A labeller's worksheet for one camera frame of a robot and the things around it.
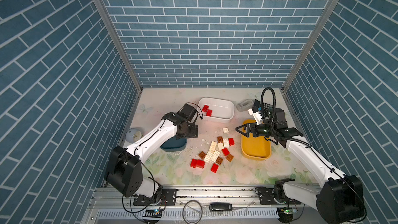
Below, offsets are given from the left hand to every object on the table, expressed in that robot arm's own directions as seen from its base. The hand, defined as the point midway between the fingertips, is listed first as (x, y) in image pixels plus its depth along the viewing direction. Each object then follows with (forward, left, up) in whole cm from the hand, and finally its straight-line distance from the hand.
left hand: (192, 133), depth 84 cm
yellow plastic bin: (-6, -35, -7) cm, 36 cm away
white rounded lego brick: (-1, -20, -10) cm, 22 cm away
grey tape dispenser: (+26, -35, -8) cm, 44 cm away
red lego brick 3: (0, -23, -9) cm, 25 cm away
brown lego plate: (-8, -5, -10) cm, 14 cm away
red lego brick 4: (-6, -19, -11) cm, 23 cm away
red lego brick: (+25, -8, -10) cm, 28 cm away
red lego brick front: (-15, -12, -11) cm, 22 cm away
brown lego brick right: (-10, -20, -9) cm, 25 cm away
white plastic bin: (+24, -16, -10) cm, 30 cm away
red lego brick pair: (-13, -3, -10) cm, 17 cm away
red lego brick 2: (+21, -10, -10) cm, 25 cm away
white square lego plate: (+8, -20, -11) cm, 25 cm away
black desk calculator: (+25, -46, -8) cm, 53 cm away
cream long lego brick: (-3, -12, -10) cm, 16 cm away
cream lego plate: (-9, -10, -10) cm, 17 cm away
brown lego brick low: (-11, -15, -10) cm, 21 cm away
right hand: (0, -25, +7) cm, 26 cm away
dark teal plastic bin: (-3, +11, -7) cm, 13 cm away
